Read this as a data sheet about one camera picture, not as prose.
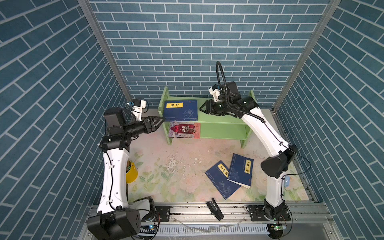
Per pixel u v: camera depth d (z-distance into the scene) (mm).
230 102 586
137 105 596
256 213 736
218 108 663
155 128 600
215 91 697
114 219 360
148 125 584
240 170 868
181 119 772
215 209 746
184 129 918
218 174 868
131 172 787
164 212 736
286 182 823
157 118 787
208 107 675
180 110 803
